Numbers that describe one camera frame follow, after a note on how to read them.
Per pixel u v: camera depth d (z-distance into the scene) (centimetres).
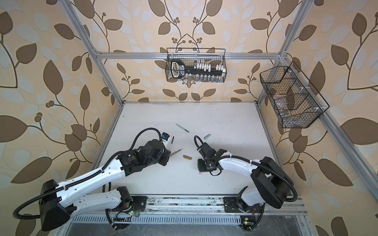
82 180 44
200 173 84
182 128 105
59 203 40
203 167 76
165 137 68
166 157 67
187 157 91
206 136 101
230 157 56
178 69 84
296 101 73
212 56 91
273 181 44
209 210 74
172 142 77
